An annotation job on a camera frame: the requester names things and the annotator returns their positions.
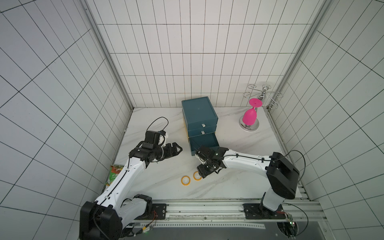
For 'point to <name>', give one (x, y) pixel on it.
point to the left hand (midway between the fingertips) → (174, 154)
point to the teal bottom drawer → (209, 140)
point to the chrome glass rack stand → (268, 98)
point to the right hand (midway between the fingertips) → (199, 173)
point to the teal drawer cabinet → (198, 109)
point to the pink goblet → (249, 116)
